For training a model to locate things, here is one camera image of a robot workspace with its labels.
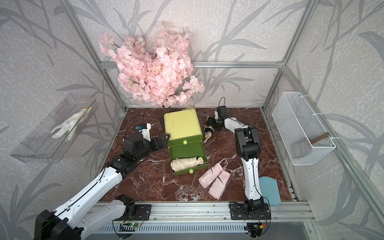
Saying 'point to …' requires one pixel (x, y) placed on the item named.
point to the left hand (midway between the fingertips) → (165, 137)
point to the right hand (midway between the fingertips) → (209, 123)
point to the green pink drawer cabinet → (187, 149)
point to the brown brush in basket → (303, 148)
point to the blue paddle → (270, 191)
